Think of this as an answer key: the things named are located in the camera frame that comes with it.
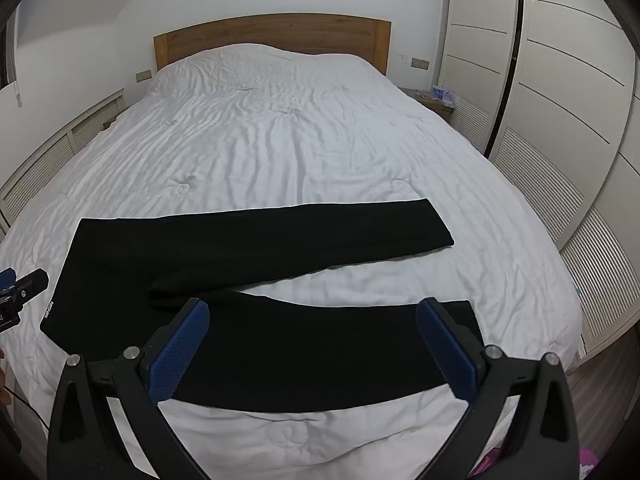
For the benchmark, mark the pink cloth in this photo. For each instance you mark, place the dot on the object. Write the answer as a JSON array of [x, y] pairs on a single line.
[[487, 467]]

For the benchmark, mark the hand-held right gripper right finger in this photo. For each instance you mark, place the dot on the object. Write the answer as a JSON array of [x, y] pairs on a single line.
[[447, 355]]

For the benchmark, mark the white duvet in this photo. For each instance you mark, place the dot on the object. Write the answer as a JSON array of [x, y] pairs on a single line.
[[280, 135]]

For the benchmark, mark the beige wall socket plate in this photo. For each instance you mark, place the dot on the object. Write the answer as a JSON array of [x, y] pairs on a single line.
[[420, 64], [143, 76]]

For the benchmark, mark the white louvred radiator cover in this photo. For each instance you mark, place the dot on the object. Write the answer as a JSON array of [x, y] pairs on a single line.
[[50, 155]]

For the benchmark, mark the black pants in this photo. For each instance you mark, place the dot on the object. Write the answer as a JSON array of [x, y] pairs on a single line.
[[125, 260]]

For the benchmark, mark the white wardrobe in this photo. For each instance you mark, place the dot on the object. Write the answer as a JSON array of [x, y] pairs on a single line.
[[565, 85]]

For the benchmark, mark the wooden nightstand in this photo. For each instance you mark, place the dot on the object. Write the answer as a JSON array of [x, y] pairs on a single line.
[[425, 102]]

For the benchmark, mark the blue and white box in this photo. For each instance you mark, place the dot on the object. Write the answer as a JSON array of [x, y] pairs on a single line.
[[444, 95]]

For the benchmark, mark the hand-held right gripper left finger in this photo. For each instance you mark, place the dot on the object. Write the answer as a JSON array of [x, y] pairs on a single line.
[[177, 355]]

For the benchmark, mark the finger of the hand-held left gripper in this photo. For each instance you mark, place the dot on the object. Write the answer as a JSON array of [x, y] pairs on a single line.
[[6, 279], [32, 282]]

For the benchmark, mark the wooden headboard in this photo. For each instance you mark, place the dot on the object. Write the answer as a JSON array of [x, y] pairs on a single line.
[[280, 32]]

